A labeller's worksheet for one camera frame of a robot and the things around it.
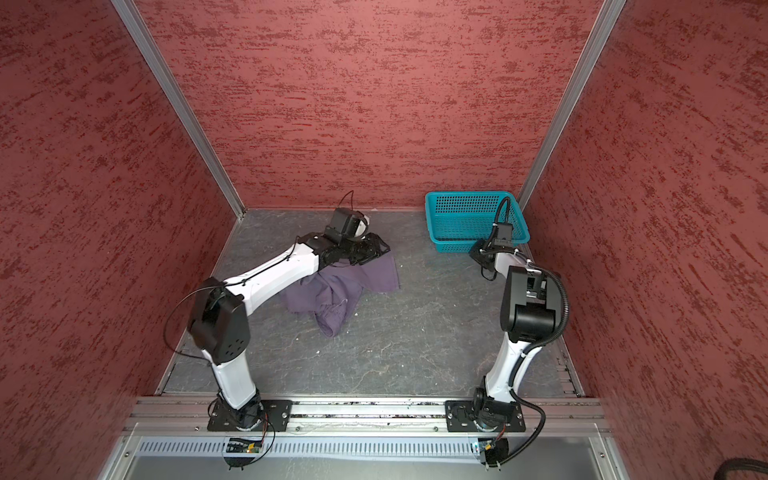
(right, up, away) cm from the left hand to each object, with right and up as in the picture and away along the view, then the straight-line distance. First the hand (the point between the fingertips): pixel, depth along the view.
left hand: (384, 255), depth 85 cm
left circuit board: (-35, -47, -13) cm, 60 cm away
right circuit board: (+27, -47, -14) cm, 56 cm away
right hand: (+30, -1, +16) cm, 34 cm away
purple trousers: (-16, -12, +4) cm, 20 cm away
